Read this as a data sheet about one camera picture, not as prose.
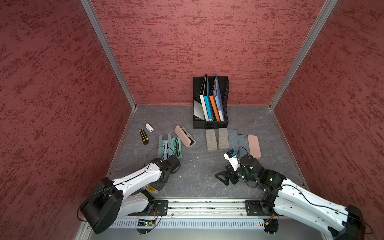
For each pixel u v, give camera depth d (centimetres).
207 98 87
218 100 87
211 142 96
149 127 103
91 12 73
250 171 58
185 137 94
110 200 41
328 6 71
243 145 95
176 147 96
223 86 109
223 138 98
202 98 87
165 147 94
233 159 68
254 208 74
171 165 68
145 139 100
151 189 77
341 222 42
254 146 95
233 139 97
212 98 86
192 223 77
